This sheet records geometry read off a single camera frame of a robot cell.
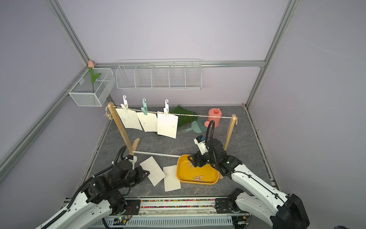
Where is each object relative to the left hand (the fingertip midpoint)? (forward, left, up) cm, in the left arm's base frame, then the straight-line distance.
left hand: (150, 174), depth 73 cm
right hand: (+9, -23, +2) cm, 25 cm away
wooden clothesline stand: (+19, +15, -10) cm, 26 cm away
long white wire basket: (+63, -4, +18) cm, 66 cm away
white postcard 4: (+16, -3, +24) cm, 29 cm away
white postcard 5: (+13, -11, +24) cm, 29 cm away
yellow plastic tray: (+2, -30, -11) cm, 32 cm away
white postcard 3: (+18, +6, +25) cm, 31 cm away
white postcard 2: (+2, -2, -6) cm, 7 cm away
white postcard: (-1, -10, -11) cm, 15 cm away
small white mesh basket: (+50, +36, +19) cm, 65 cm away
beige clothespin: (-1, -25, -11) cm, 27 cm away
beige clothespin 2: (+8, -22, -11) cm, 26 cm away
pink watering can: (+41, -42, -1) cm, 59 cm away
